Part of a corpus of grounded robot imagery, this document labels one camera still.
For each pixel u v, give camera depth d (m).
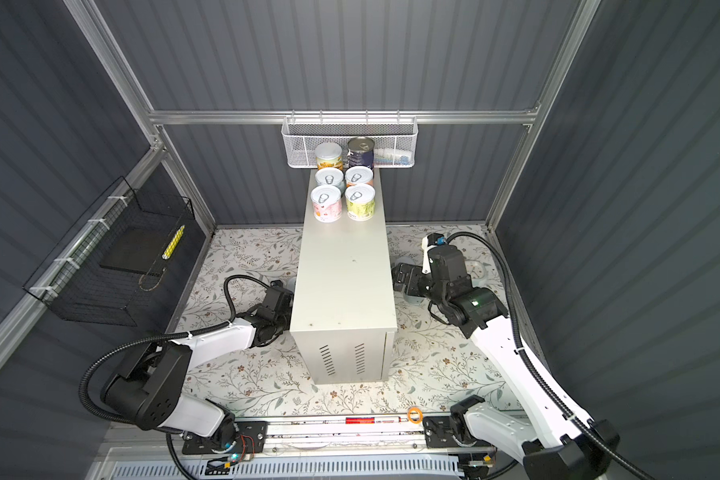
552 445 0.39
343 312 0.58
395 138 0.83
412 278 0.64
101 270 0.71
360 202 0.71
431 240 0.64
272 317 0.72
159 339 0.49
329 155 0.80
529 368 0.42
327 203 0.71
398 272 0.65
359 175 0.77
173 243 0.79
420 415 0.77
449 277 0.52
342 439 0.74
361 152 0.77
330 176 0.77
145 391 0.44
